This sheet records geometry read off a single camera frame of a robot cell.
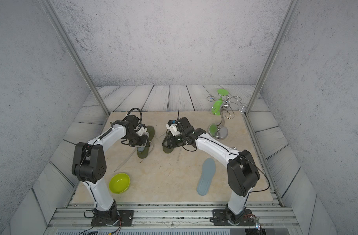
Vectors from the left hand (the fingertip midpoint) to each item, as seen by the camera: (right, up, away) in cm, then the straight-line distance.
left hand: (147, 145), depth 93 cm
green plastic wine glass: (+46, +27, +7) cm, 54 cm away
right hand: (+13, +2, -11) cm, 18 cm away
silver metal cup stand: (+49, +24, -7) cm, 55 cm away
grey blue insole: (+38, -16, -4) cm, 41 cm away
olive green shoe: (-3, -4, 0) cm, 5 cm away
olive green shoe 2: (+12, -4, +5) cm, 14 cm away
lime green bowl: (-14, -20, -10) cm, 26 cm away
